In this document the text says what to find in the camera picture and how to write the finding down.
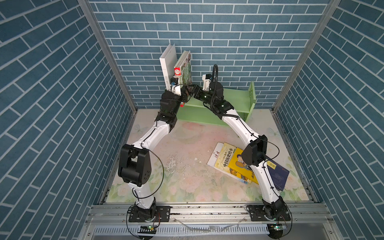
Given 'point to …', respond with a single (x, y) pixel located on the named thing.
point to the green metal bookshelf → (194, 110)
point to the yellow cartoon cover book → (237, 164)
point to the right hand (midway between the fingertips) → (186, 87)
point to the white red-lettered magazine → (214, 156)
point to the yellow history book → (223, 160)
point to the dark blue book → (278, 173)
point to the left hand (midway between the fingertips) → (183, 83)
